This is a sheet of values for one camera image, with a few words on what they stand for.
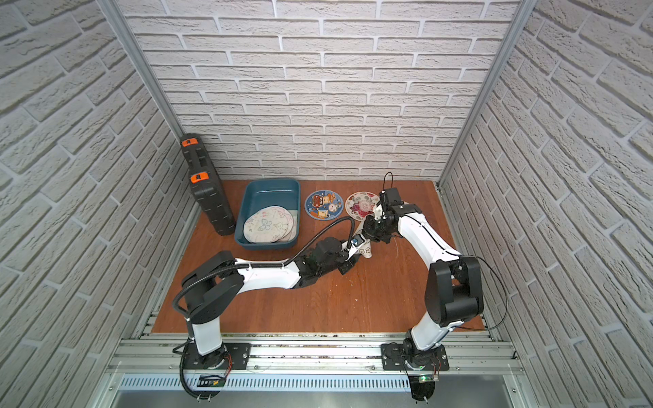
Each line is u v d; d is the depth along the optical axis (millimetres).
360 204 1109
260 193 1151
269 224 1005
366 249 811
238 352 745
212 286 501
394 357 738
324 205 1104
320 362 735
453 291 454
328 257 665
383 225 739
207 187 811
